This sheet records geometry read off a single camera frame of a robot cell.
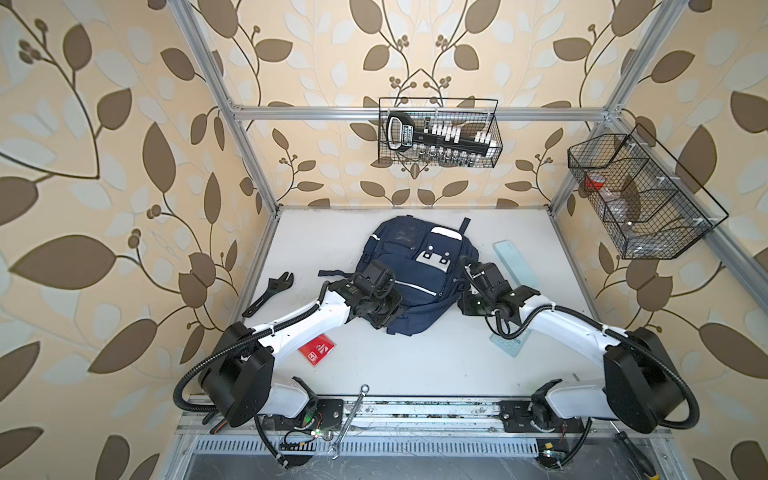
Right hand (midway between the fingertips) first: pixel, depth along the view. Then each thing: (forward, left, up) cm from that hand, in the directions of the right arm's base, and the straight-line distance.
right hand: (463, 305), depth 87 cm
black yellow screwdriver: (-38, -35, -4) cm, 52 cm away
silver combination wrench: (-33, +35, -6) cm, 49 cm away
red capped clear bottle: (+22, -36, +28) cm, 50 cm away
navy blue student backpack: (+16, +11, 0) cm, 19 cm away
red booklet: (-9, +44, -6) cm, 45 cm away
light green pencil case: (+17, -22, -4) cm, 28 cm away
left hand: (-2, +16, +6) cm, 17 cm away
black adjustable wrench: (+12, +60, -5) cm, 62 cm away
